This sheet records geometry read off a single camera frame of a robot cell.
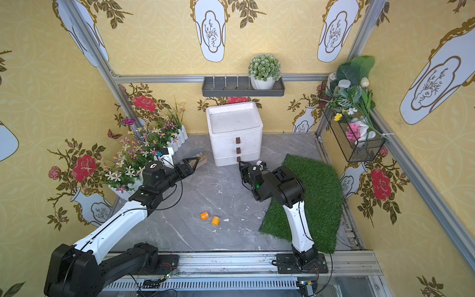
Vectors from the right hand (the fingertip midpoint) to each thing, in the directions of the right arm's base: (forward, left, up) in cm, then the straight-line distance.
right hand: (250, 157), depth 105 cm
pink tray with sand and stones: (+1, +28, -2) cm, 28 cm away
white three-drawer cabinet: (0, +7, +20) cm, 21 cm away
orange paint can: (-34, +20, -1) cm, 40 cm away
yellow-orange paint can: (-36, +15, -1) cm, 39 cm away
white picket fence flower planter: (-20, +57, +15) cm, 62 cm away
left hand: (-17, +27, +19) cm, 37 cm away
